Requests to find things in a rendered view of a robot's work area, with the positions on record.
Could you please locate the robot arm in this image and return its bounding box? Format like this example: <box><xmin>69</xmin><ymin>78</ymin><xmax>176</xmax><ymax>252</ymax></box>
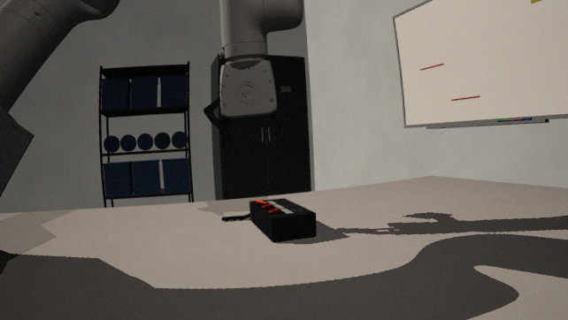
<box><xmin>0</xmin><ymin>0</ymin><xmax>303</xmax><ymax>122</ymax></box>

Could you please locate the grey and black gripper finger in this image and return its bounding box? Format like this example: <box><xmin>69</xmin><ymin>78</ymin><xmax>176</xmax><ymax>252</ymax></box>
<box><xmin>269</xmin><ymin>91</ymin><xmax>296</xmax><ymax>147</ymax></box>
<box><xmin>203</xmin><ymin>97</ymin><xmax>231</xmax><ymax>152</ymax></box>

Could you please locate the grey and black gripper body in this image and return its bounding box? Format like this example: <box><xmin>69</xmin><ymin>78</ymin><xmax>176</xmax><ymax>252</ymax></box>
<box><xmin>220</xmin><ymin>58</ymin><xmax>277</xmax><ymax>118</ymax></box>

